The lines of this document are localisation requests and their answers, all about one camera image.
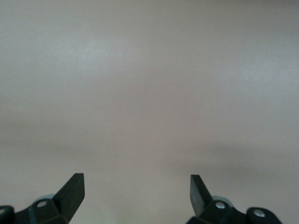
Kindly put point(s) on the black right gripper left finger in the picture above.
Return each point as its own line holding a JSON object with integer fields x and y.
{"x": 67, "y": 200}

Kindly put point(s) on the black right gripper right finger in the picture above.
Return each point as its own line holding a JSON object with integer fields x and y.
{"x": 201, "y": 200}

